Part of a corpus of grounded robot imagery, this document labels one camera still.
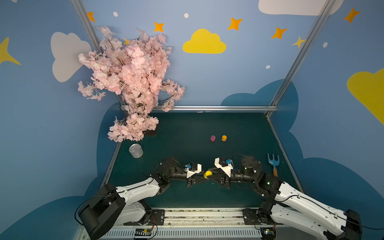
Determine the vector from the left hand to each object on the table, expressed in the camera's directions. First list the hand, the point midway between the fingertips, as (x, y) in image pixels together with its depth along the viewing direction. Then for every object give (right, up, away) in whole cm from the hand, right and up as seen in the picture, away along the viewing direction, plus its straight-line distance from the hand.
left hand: (209, 172), depth 71 cm
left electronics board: (-33, -30, +2) cm, 44 cm away
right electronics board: (+30, -31, +2) cm, 43 cm away
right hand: (+1, +2, -3) cm, 4 cm away
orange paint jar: (+14, +14, +33) cm, 39 cm away
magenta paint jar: (+6, +14, +33) cm, 36 cm away
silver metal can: (-44, +8, +22) cm, 50 cm away
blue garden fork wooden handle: (+44, -1, +22) cm, 49 cm away
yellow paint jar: (-1, +1, -4) cm, 4 cm away
